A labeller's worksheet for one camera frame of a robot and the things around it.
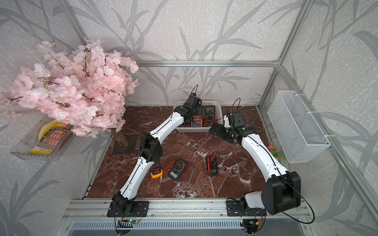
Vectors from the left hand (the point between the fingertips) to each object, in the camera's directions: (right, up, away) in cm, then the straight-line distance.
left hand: (199, 108), depth 100 cm
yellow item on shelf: (-66, -10, -37) cm, 76 cm away
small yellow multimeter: (-25, -37, -17) cm, 48 cm away
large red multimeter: (+8, -5, +2) cm, 10 cm away
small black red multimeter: (+7, -34, -15) cm, 38 cm away
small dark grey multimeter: (-12, -36, -16) cm, 41 cm away
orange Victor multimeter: (-2, -9, -4) cm, 10 cm away
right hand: (+9, -14, -17) cm, 24 cm away
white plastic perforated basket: (-15, +5, +11) cm, 20 cm away
